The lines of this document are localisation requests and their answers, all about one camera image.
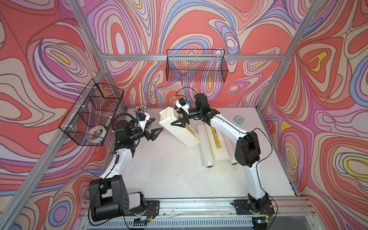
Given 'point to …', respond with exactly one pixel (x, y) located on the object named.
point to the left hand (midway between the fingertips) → (159, 125)
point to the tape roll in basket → (98, 131)
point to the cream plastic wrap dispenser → (186, 135)
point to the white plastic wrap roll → (205, 144)
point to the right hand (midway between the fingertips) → (172, 120)
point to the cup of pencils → (140, 109)
